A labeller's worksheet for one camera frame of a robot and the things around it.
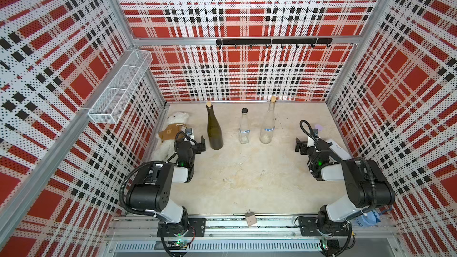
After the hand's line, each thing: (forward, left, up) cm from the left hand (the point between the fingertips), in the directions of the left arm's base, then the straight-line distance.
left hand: (195, 136), depth 94 cm
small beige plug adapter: (-38, -28, -6) cm, 48 cm away
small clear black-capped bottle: (+4, -27, +2) cm, 27 cm away
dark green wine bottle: (-1, -11, +4) cm, 12 cm away
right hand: (0, -60, -2) cm, 60 cm away
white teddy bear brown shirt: (-5, +16, -2) cm, 17 cm away
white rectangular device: (-9, -76, -2) cm, 77 cm away
